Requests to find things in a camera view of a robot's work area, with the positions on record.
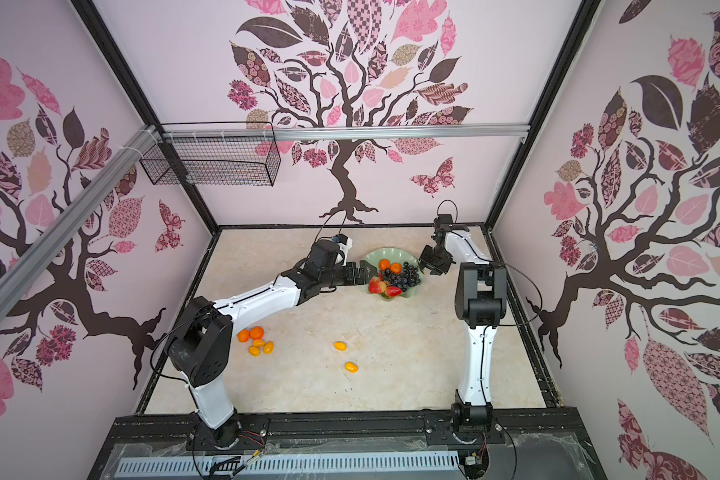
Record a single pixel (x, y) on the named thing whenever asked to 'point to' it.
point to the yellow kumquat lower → (351, 367)
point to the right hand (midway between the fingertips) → (427, 264)
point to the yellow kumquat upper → (340, 346)
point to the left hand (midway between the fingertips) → (366, 273)
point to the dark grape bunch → (404, 280)
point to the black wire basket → (217, 162)
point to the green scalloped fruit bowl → (396, 256)
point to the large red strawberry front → (392, 291)
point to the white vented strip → (221, 466)
